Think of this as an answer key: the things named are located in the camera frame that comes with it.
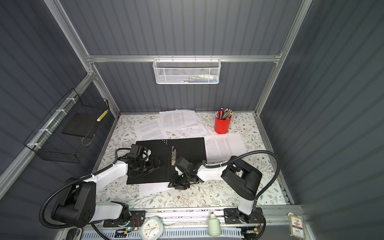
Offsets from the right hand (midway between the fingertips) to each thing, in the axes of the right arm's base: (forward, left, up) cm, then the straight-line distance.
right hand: (171, 188), depth 82 cm
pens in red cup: (+46, -33, +11) cm, 58 cm away
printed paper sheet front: (+1, +13, -3) cm, 13 cm away
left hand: (+12, +9, +2) cm, 15 cm away
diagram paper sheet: (+41, -12, -1) cm, 43 cm away
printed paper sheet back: (+53, +1, 0) cm, 53 cm away
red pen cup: (+41, -32, +4) cm, 52 cm away
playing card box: (-17, -61, -1) cm, 64 cm away
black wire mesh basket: (+16, +50, +28) cm, 60 cm away
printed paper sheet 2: (+28, -33, -2) cm, 43 cm away
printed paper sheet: (+44, +21, -2) cm, 49 cm away
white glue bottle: (-18, -22, +6) cm, 29 cm away
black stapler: (-21, +42, +5) cm, 47 cm away
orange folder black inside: (+25, +5, -1) cm, 25 cm away
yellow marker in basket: (+31, +38, +27) cm, 56 cm away
